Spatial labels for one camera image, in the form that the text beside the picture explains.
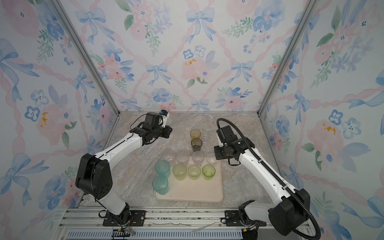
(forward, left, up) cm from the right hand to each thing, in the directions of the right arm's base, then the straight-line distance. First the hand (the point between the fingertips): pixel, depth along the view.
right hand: (219, 151), depth 80 cm
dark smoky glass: (+13, +12, -13) cm, 22 cm away
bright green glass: (-5, +5, -15) cm, 16 cm away
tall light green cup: (-5, +22, -14) cm, 27 cm away
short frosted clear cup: (+3, +11, -12) cm, 17 cm away
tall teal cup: (-13, +32, -15) cm, 38 cm away
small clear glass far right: (+3, +3, -14) cm, 15 cm away
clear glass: (+4, +29, -12) cm, 32 cm away
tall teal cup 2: (-5, +32, -10) cm, 33 cm away
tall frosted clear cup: (+4, +21, -13) cm, 25 cm away
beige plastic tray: (-15, +10, -17) cm, 25 cm away
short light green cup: (-5, +14, -16) cm, 22 cm away
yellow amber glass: (+22, +13, -13) cm, 29 cm away
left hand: (+15, +27, +2) cm, 31 cm away
